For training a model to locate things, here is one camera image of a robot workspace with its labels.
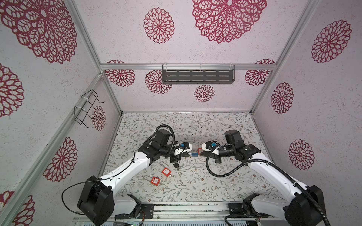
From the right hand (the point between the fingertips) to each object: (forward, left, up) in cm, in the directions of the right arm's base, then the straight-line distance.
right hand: (201, 150), depth 75 cm
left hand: (-1, +8, -3) cm, 8 cm away
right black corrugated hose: (+4, -53, -22) cm, 57 cm away
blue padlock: (-3, +4, 0) cm, 5 cm away
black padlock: (0, +14, -19) cm, 24 cm away
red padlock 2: (-11, +27, -18) cm, 34 cm away
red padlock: (-5, +21, -19) cm, 28 cm away
